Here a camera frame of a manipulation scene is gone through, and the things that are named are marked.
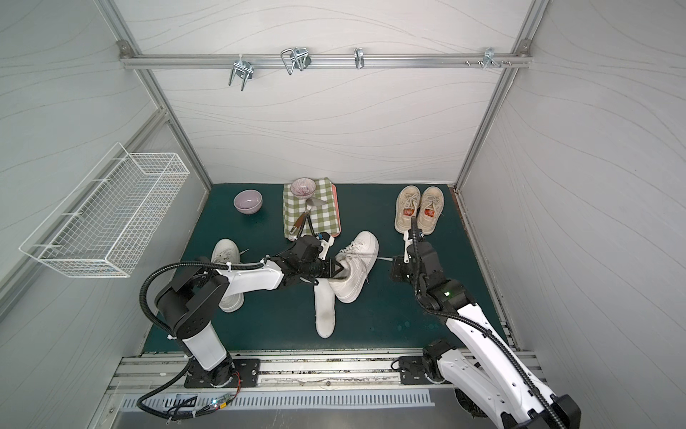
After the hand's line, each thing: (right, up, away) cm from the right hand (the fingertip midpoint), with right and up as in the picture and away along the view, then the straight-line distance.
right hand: (396, 256), depth 78 cm
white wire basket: (-78, +9, -11) cm, 79 cm away
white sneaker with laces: (-57, 0, +14) cm, 59 cm away
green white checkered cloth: (-25, +11, +30) cm, 40 cm away
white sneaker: (-10, -1, +7) cm, 12 cm away
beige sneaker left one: (+9, +16, +25) cm, 30 cm away
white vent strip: (-31, -37, -7) cm, 49 cm away
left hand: (-16, -6, +10) cm, 20 cm away
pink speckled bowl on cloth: (-35, +24, +39) cm, 58 cm away
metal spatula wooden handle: (-31, +17, +35) cm, 50 cm away
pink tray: (-18, +13, +33) cm, 40 cm away
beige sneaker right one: (+19, +17, +27) cm, 37 cm away
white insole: (-22, -18, +7) cm, 29 cm away
